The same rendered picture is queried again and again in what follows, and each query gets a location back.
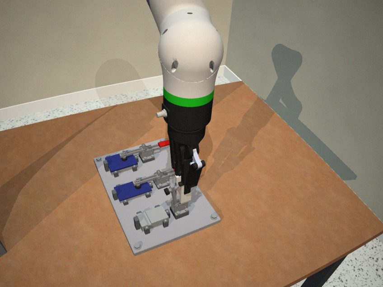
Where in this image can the blue rectangular plate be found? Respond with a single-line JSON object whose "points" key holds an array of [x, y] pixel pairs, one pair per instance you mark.
{"points": [[116, 164]]}

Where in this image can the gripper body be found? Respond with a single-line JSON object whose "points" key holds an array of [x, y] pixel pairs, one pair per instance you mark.
{"points": [[188, 139]]}

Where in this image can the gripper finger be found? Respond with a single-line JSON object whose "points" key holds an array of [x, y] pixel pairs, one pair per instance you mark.
{"points": [[176, 164], [190, 174]]}

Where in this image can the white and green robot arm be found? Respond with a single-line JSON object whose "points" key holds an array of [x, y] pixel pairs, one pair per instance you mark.
{"points": [[190, 52]]}

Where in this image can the blue rectangular block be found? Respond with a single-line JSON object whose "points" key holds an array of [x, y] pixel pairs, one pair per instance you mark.
{"points": [[128, 191]]}

